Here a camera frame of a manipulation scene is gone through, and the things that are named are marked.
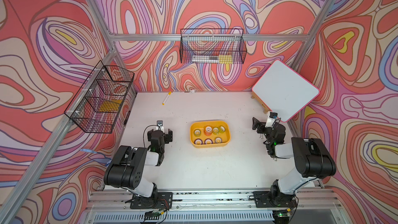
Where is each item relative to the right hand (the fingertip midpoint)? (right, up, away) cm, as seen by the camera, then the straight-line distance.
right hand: (261, 121), depth 95 cm
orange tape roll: (-33, -6, +1) cm, 34 cm away
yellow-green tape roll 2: (-28, -6, +3) cm, 29 cm away
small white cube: (-44, +22, +24) cm, 54 cm away
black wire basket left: (-89, +9, -21) cm, 92 cm away
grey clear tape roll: (-27, -11, -1) cm, 29 cm away
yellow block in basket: (-79, +10, -23) cm, 83 cm away
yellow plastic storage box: (-22, -10, 0) cm, 24 cm away
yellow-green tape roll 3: (-24, -5, +2) cm, 25 cm away
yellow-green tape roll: (-40, -7, +2) cm, 40 cm away
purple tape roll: (-39, -12, -1) cm, 41 cm away
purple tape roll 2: (-33, -12, -1) cm, 35 cm away
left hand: (-61, -5, -1) cm, 62 cm away
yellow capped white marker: (-65, +13, +19) cm, 69 cm away
